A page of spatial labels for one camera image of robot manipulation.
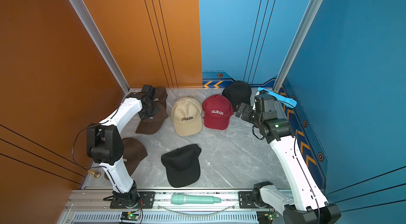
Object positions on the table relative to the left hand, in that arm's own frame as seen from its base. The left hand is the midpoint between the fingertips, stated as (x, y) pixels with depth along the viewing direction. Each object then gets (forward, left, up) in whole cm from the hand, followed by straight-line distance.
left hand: (153, 111), depth 94 cm
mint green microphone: (-44, -20, -7) cm, 49 cm away
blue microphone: (-3, -75, +14) cm, 76 cm away
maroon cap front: (+3, -38, -2) cm, 38 cm away
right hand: (-11, -50, +17) cm, 54 cm away
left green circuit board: (-50, +2, -12) cm, 52 cm away
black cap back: (+20, -54, -4) cm, 57 cm away
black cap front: (-29, -20, -6) cm, 36 cm away
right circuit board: (-50, -60, -11) cm, 78 cm away
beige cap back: (-2, -20, -2) cm, 20 cm away
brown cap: (-8, +1, -3) cm, 8 cm away
